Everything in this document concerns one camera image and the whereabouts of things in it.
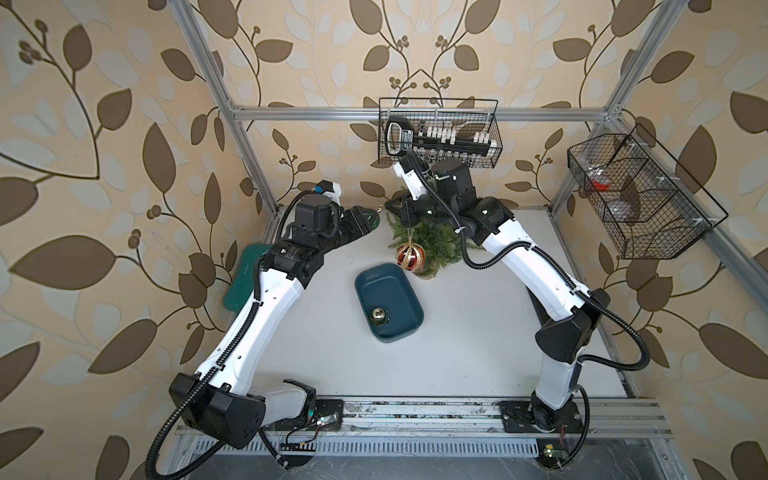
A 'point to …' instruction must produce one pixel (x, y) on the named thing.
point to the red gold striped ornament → (410, 256)
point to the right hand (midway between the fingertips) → (387, 204)
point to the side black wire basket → (650, 206)
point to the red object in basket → (600, 186)
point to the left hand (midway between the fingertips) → (365, 211)
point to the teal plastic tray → (388, 286)
